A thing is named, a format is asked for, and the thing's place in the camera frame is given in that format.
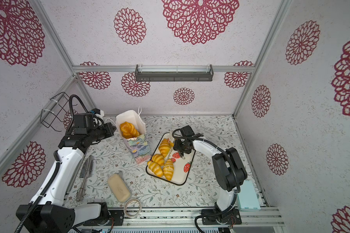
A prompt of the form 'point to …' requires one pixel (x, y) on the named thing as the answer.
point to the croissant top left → (165, 147)
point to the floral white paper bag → (138, 146)
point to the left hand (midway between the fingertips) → (115, 130)
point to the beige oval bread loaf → (118, 188)
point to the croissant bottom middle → (168, 169)
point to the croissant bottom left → (155, 168)
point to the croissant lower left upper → (158, 159)
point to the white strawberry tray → (150, 174)
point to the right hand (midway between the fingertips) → (176, 146)
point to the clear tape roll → (125, 206)
